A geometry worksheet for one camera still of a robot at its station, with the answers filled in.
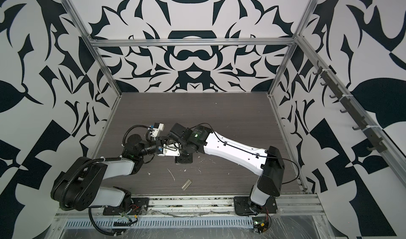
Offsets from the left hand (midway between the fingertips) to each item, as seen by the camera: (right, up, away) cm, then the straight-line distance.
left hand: (179, 139), depth 76 cm
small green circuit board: (+37, -37, -5) cm, 52 cm away
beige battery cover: (+3, -24, +5) cm, 25 cm away
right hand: (0, -6, -4) cm, 7 cm away
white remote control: (-1, -1, -16) cm, 16 cm away
